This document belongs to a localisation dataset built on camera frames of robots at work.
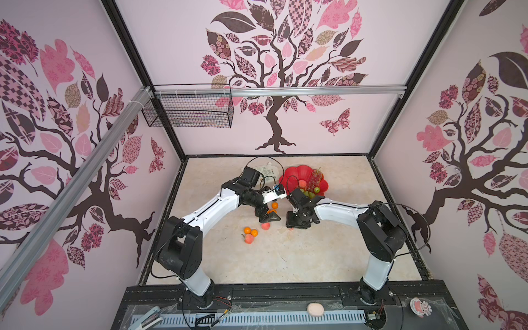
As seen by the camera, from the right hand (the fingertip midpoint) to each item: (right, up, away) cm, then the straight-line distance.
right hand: (288, 222), depth 92 cm
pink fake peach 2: (-10, -1, -3) cm, 11 cm away
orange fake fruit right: (-6, +7, +6) cm, 11 cm away
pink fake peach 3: (-17, -5, -7) cm, 19 cm away
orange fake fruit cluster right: (-9, +8, -18) cm, 22 cm away
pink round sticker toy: (+43, -23, -24) cm, 54 cm away
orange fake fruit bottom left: (-19, -3, -2) cm, 19 cm away
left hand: (-6, +8, -9) cm, 14 cm away
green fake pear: (+10, +13, +8) cm, 18 cm away
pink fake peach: (+9, +18, +12) cm, 23 cm away
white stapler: (-49, -27, -25) cm, 61 cm away
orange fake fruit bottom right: (-15, -3, -4) cm, 16 cm away
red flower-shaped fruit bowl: (+2, +19, +16) cm, 25 cm away
